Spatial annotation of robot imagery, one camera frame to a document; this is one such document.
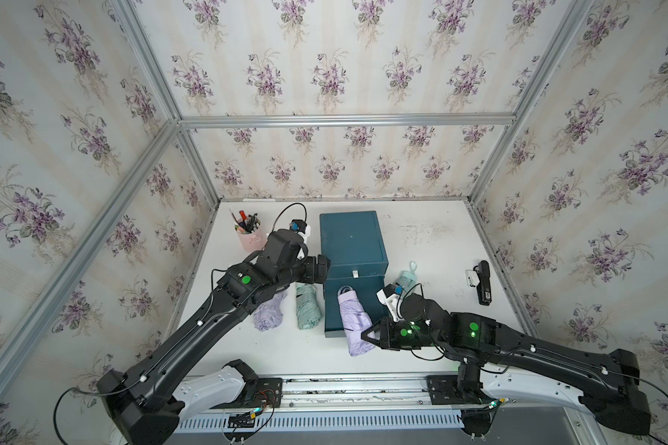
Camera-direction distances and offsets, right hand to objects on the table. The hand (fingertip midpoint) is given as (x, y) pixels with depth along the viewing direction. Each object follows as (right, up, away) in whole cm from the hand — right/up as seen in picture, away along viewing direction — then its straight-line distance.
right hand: (365, 340), depth 65 cm
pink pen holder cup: (-37, +25, +31) cm, 54 cm away
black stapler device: (+42, +9, +27) cm, 51 cm away
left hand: (-11, +18, +6) cm, 22 cm away
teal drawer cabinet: (-2, +22, +15) cm, 27 cm away
